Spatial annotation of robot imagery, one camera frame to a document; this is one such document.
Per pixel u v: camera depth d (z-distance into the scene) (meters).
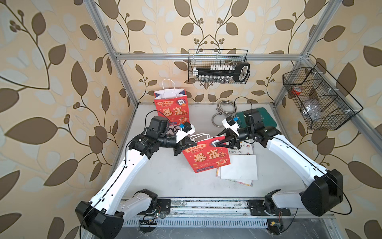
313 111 0.71
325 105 0.72
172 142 0.58
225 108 1.18
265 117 1.06
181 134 0.57
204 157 0.74
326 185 0.40
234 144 0.63
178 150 0.58
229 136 0.64
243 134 0.63
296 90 0.81
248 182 0.82
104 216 0.37
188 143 0.61
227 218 0.72
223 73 0.87
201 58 0.91
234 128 0.61
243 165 0.85
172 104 0.93
